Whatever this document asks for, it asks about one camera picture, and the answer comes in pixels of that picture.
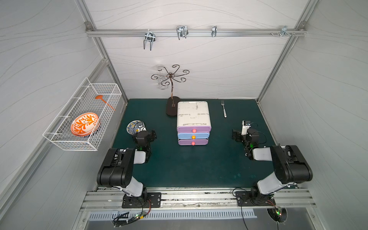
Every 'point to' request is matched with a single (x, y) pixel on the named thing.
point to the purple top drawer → (194, 129)
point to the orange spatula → (100, 97)
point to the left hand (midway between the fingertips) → (145, 130)
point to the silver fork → (223, 103)
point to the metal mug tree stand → (173, 103)
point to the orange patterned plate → (85, 124)
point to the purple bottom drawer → (193, 142)
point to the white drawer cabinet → (195, 113)
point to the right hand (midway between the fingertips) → (242, 128)
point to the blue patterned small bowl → (130, 127)
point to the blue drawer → (193, 135)
